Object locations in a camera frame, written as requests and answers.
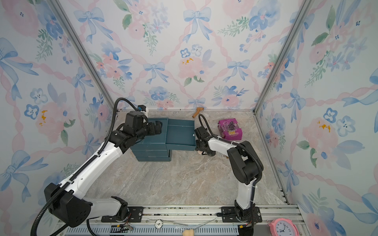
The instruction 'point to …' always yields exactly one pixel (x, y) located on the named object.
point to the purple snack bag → (229, 129)
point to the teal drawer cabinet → (153, 148)
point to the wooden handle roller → (198, 109)
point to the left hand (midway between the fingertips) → (155, 123)
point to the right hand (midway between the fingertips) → (201, 146)
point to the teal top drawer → (180, 134)
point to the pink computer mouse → (204, 153)
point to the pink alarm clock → (282, 227)
